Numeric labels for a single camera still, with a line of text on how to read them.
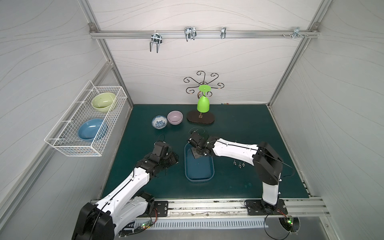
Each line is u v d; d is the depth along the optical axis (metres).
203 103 0.91
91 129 0.66
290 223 0.72
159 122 1.08
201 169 0.87
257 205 0.74
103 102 0.75
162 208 0.74
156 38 0.78
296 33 0.77
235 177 0.84
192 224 0.70
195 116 1.11
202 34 0.78
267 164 0.48
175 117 1.08
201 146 0.67
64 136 0.58
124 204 0.47
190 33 0.76
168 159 0.71
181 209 0.75
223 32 0.79
